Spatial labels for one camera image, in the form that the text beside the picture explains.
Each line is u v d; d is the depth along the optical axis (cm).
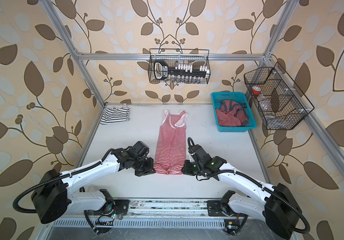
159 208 76
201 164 61
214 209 73
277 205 40
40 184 44
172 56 89
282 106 73
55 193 40
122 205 76
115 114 111
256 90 87
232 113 105
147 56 91
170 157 92
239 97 116
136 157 64
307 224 37
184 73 83
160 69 84
